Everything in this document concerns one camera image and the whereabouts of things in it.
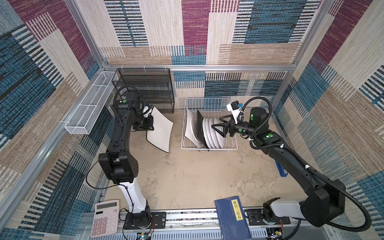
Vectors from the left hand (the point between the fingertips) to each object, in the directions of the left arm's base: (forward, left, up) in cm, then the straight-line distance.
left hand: (151, 125), depth 82 cm
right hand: (-7, -34, +9) cm, 35 cm away
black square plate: (+6, -26, -3) cm, 27 cm away
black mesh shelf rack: (+38, +4, -1) cm, 38 cm away
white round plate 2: (-2, -40, -12) cm, 42 cm away
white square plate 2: (-1, -21, -4) cm, 21 cm away
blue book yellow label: (-43, -41, -21) cm, 63 cm away
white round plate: (-1, -29, -6) cm, 30 cm away
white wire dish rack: (+33, -37, -20) cm, 53 cm away
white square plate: (+2, -3, -12) cm, 13 cm away
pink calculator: (-40, +20, -21) cm, 50 cm away
